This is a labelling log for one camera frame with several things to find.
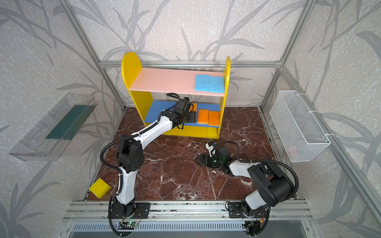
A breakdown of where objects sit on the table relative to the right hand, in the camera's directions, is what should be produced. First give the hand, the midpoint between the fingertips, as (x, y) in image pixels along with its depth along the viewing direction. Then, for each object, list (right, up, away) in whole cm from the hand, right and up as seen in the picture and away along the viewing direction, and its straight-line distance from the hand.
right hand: (199, 157), depth 88 cm
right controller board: (+26, -32, -15) cm, 44 cm away
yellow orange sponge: (+9, +24, +5) cm, 26 cm away
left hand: (-3, +28, +5) cm, 29 cm away
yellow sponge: (-55, -15, -8) cm, 57 cm away
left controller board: (-33, -28, -18) cm, 47 cm away
